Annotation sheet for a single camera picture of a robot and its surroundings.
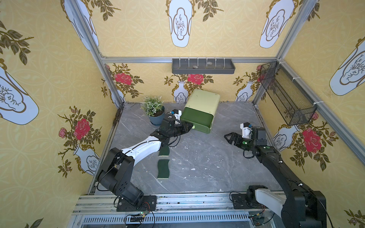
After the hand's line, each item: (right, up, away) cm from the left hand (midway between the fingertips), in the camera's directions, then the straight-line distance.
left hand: (194, 125), depth 83 cm
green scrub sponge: (-19, -17, +9) cm, 27 cm away
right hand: (+21, -8, +1) cm, 22 cm away
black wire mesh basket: (+57, +18, +5) cm, 60 cm away
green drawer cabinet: (+3, +9, +4) cm, 11 cm away
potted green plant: (-27, +11, +11) cm, 31 cm away
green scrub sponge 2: (-19, -26, +1) cm, 32 cm away
